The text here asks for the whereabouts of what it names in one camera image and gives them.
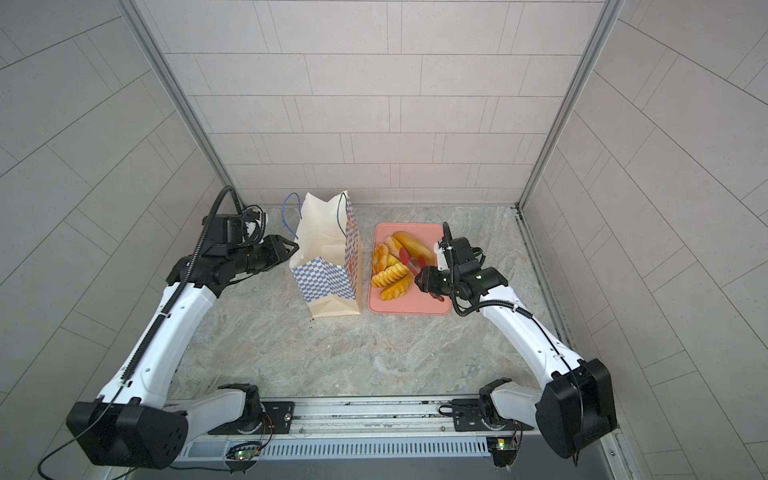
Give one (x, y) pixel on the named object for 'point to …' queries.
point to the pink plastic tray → (416, 300)
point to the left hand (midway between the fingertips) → (302, 243)
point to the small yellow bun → (391, 260)
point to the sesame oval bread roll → (393, 246)
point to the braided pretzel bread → (379, 257)
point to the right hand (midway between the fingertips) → (420, 280)
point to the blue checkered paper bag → (326, 258)
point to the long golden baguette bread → (412, 247)
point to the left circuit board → (243, 453)
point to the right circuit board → (503, 449)
